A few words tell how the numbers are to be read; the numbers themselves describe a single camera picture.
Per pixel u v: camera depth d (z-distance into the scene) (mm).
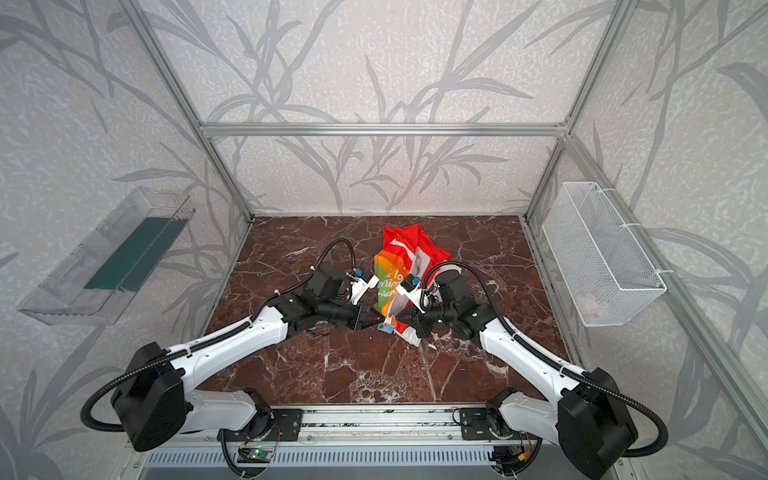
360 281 712
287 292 637
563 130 936
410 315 707
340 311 677
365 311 684
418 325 698
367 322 718
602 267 626
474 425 728
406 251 1008
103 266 654
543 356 464
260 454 707
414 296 692
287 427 735
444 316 664
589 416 394
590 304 726
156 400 401
